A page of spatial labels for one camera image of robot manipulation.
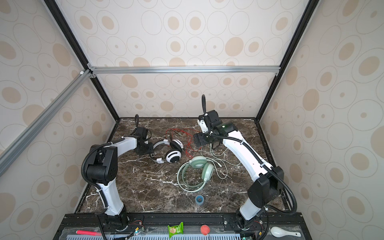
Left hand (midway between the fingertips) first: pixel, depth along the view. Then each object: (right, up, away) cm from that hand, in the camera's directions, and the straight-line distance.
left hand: (154, 147), depth 100 cm
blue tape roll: (+30, -27, -19) cm, 44 cm away
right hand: (+31, +7, -19) cm, 37 cm away
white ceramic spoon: (+67, -38, -29) cm, 82 cm away
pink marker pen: (-23, -38, -28) cm, 53 cm away
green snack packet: (+17, -36, -30) cm, 50 cm away
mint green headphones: (+29, -7, -14) cm, 33 cm away
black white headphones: (+12, -1, -10) cm, 16 cm away
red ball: (+32, -35, -31) cm, 57 cm away
